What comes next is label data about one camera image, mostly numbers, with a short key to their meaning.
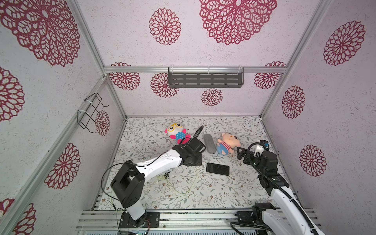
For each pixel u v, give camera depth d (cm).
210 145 100
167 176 88
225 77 95
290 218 47
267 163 60
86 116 76
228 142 97
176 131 103
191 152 64
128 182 44
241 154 74
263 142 69
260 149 71
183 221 75
